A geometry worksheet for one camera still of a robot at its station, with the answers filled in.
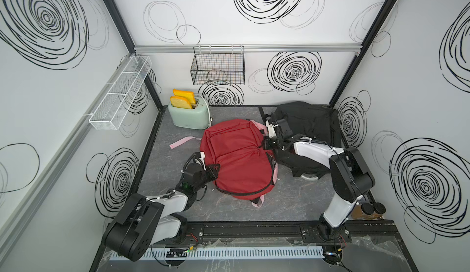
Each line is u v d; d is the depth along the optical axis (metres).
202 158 0.80
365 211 0.71
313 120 1.01
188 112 1.00
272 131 0.79
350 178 0.47
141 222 0.43
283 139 0.73
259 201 0.80
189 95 0.97
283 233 0.75
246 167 0.85
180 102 0.95
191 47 0.89
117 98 0.75
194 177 0.66
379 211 0.71
